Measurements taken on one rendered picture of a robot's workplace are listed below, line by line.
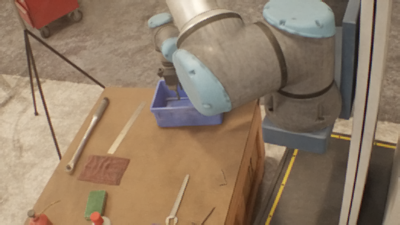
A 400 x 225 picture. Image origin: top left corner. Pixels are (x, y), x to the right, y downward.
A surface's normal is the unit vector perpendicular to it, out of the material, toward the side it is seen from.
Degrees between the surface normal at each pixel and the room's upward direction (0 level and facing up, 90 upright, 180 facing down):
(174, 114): 90
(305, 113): 70
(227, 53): 35
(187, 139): 0
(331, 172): 0
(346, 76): 90
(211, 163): 0
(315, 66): 92
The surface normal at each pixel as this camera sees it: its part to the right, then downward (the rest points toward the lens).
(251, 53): 0.11, -0.18
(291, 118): -0.50, 0.37
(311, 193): -0.18, -0.72
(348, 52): -0.41, 0.67
